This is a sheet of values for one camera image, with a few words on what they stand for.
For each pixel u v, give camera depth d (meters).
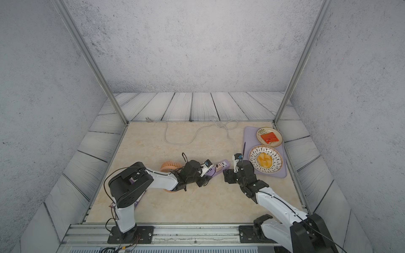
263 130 1.12
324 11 0.71
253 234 0.72
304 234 0.40
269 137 1.09
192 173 0.74
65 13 0.72
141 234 0.73
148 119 1.23
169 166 0.83
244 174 0.64
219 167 0.88
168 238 0.73
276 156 0.98
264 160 0.96
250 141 1.11
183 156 0.79
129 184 0.51
